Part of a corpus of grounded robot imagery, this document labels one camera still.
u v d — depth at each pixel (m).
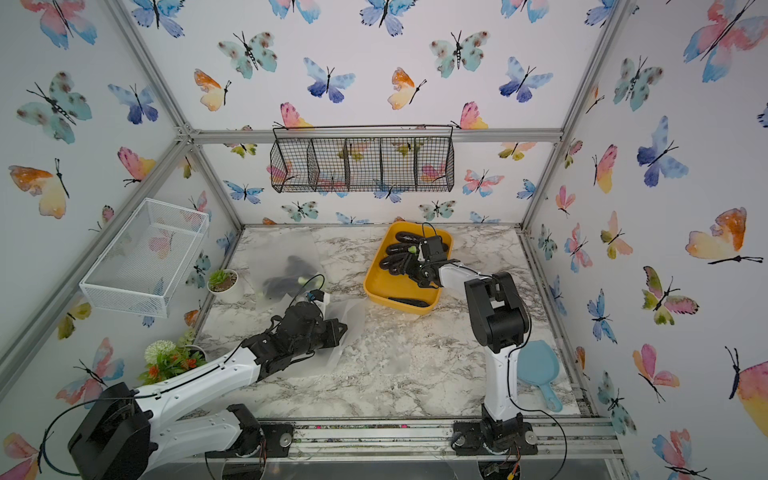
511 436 0.68
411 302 0.93
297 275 1.01
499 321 0.55
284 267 1.07
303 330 0.64
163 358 0.70
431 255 0.82
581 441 0.74
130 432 0.39
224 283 0.93
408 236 1.13
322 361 0.82
